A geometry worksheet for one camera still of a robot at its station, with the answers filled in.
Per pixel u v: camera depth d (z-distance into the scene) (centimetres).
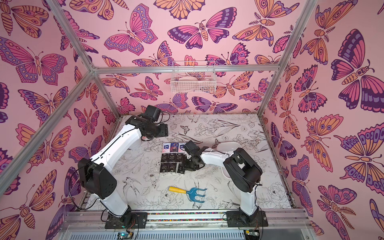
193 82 92
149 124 60
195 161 69
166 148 98
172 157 95
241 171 48
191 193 83
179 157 94
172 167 90
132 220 72
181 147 98
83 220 76
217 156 58
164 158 94
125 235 71
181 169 90
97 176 44
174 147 97
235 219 74
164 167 90
